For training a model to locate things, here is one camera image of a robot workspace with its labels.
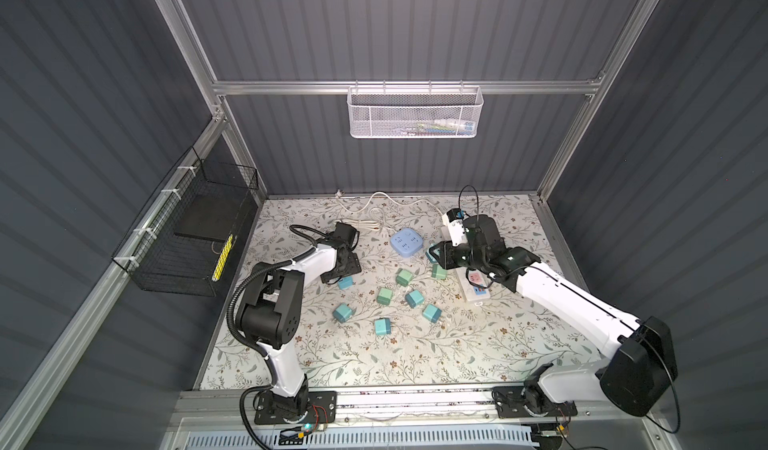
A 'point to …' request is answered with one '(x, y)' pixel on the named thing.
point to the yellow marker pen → (222, 259)
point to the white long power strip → (472, 292)
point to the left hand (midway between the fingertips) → (343, 269)
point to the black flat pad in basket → (210, 216)
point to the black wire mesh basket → (184, 241)
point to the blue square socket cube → (406, 242)
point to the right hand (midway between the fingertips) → (436, 251)
